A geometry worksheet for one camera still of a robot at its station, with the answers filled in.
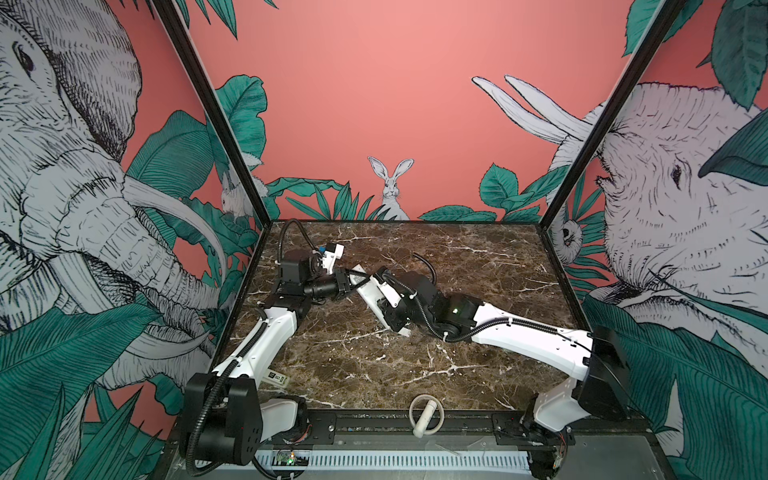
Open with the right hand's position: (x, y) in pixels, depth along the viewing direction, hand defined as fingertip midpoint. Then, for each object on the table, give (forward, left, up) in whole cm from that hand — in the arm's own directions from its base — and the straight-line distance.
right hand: (375, 303), depth 73 cm
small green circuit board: (-31, +20, -21) cm, 42 cm away
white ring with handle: (-22, -13, -19) cm, 32 cm away
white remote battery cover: (-13, +27, -17) cm, 35 cm away
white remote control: (+4, +2, +2) cm, 4 cm away
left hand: (+6, +1, +3) cm, 7 cm away
